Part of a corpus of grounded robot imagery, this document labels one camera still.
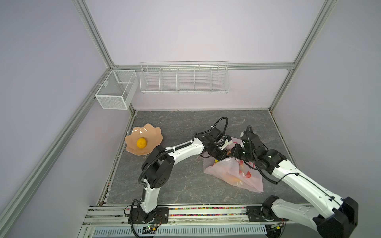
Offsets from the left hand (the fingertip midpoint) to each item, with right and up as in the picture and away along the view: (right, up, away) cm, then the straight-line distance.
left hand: (227, 160), depth 82 cm
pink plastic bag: (+2, -5, -5) cm, 7 cm away
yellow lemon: (-54, +8, +14) cm, 56 cm away
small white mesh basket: (-72, +44, +20) cm, 87 cm away
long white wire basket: (-25, +52, +17) cm, 60 cm away
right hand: (0, +7, -4) cm, 8 cm away
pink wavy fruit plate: (-48, +13, +20) cm, 54 cm away
